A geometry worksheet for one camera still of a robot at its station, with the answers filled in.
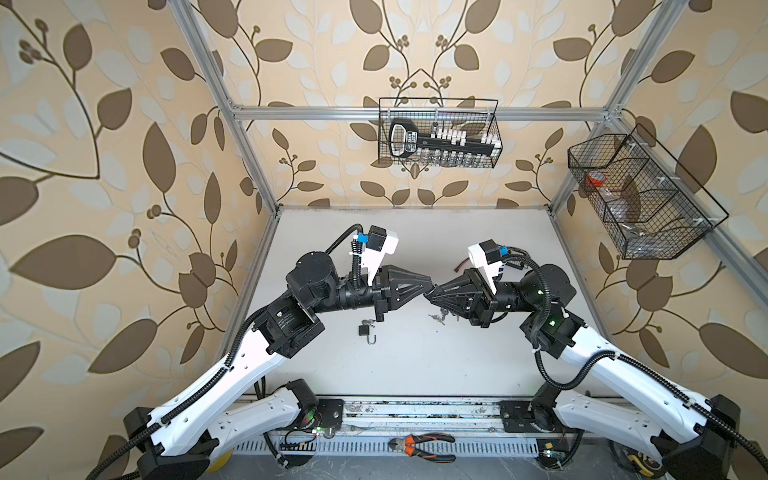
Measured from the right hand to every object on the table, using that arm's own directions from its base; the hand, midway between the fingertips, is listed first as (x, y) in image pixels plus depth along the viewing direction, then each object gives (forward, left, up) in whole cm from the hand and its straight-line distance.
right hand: (434, 301), depth 52 cm
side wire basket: (+28, -58, -5) cm, 64 cm away
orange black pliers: (-18, +5, -38) cm, 42 cm away
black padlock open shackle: (+8, +15, -38) cm, 42 cm away
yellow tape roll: (-19, +48, -38) cm, 64 cm away
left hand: (+1, +1, +4) cm, 4 cm away
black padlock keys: (+14, +15, -39) cm, 44 cm away
